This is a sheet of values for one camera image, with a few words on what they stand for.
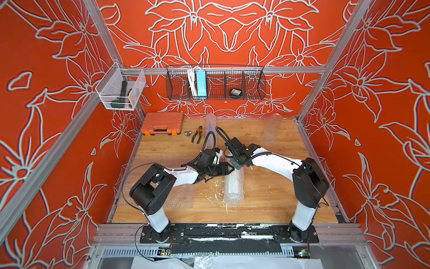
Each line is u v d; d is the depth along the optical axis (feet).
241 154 2.17
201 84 2.95
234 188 2.60
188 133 3.61
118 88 2.97
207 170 2.43
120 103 2.58
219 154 2.79
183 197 2.73
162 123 3.63
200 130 3.70
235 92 3.15
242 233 2.44
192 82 2.94
